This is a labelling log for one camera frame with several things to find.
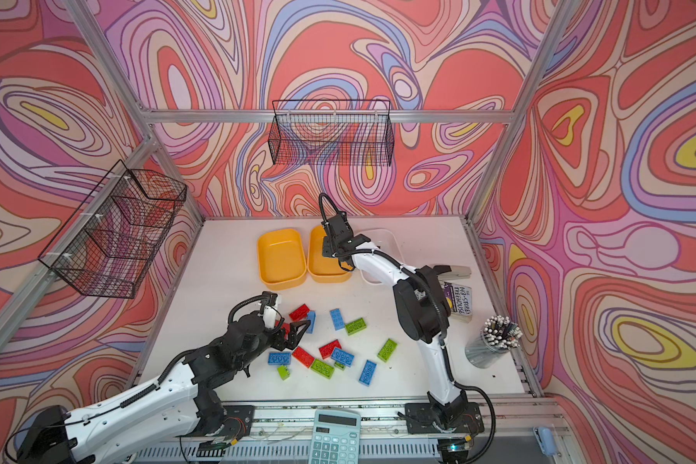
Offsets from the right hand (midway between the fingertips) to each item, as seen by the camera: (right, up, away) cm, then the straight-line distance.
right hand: (335, 249), depth 98 cm
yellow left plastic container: (-20, -3, +7) cm, 22 cm away
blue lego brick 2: (-15, -31, -15) cm, 38 cm away
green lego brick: (+7, -24, -8) cm, 26 cm away
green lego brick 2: (+16, -30, -13) cm, 36 cm away
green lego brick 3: (-3, -35, -15) cm, 38 cm away
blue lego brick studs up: (+1, -22, -7) cm, 23 cm away
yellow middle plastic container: (-4, -7, +1) cm, 8 cm away
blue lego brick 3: (+10, -35, -18) cm, 40 cm away
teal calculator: (+2, -45, -29) cm, 54 cm away
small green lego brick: (-14, -35, -17) cm, 41 cm away
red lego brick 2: (-2, -30, -14) cm, 33 cm away
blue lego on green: (+3, -31, -16) cm, 35 cm away
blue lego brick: (-7, -22, -6) cm, 24 cm away
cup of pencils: (+41, -23, -27) cm, 54 cm away
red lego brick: (-11, -20, -7) cm, 24 cm away
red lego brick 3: (-9, -31, -14) cm, 36 cm away
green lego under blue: (+2, -33, -16) cm, 37 cm away
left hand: (-10, -18, -19) cm, 28 cm away
